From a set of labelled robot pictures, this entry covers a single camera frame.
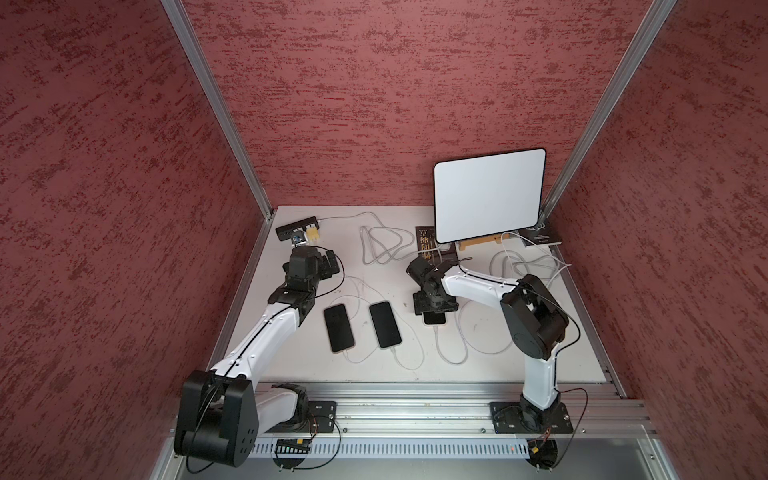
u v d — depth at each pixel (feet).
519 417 2.18
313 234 3.70
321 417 2.43
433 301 2.60
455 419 2.48
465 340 2.87
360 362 2.72
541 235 3.74
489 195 3.39
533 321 1.67
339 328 2.94
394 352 2.79
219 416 1.30
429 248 3.56
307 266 2.11
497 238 3.48
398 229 3.77
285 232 3.64
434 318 2.87
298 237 2.39
